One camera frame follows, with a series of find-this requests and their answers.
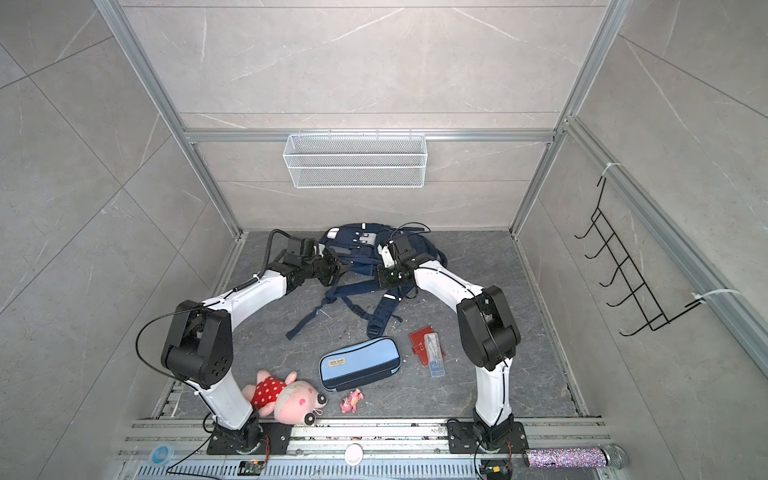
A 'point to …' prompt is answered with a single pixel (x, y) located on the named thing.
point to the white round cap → (353, 454)
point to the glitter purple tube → (611, 456)
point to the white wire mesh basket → (355, 161)
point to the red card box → (419, 346)
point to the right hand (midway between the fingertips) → (378, 275)
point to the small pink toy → (350, 402)
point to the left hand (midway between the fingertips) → (356, 256)
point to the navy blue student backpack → (360, 243)
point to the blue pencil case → (359, 365)
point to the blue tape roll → (162, 454)
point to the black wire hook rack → (642, 297)
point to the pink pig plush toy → (291, 401)
